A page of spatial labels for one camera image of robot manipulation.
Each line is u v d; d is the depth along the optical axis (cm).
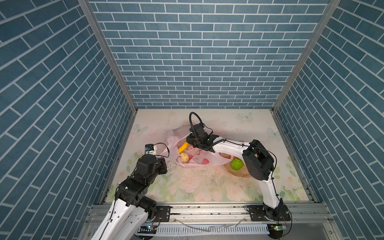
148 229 72
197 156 91
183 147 89
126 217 47
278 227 71
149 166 53
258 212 74
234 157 60
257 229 71
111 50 88
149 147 64
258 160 53
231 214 75
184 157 87
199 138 72
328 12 72
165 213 73
